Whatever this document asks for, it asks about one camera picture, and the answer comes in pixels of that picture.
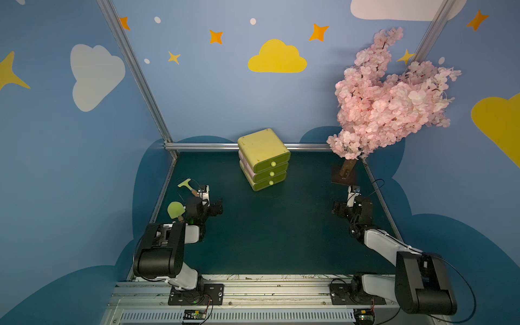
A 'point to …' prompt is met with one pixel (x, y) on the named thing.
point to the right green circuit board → (363, 315)
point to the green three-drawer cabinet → (263, 158)
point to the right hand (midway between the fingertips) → (348, 199)
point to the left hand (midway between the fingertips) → (211, 196)
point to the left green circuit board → (194, 314)
